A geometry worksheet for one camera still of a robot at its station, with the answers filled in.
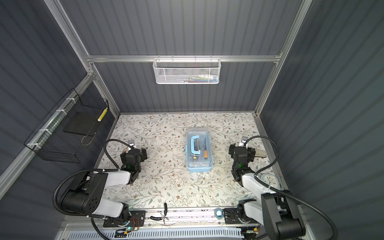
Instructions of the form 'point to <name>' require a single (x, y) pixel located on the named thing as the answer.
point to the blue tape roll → (218, 213)
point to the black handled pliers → (163, 217)
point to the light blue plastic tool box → (198, 149)
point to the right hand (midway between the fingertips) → (245, 147)
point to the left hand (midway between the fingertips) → (133, 150)
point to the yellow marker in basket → (102, 115)
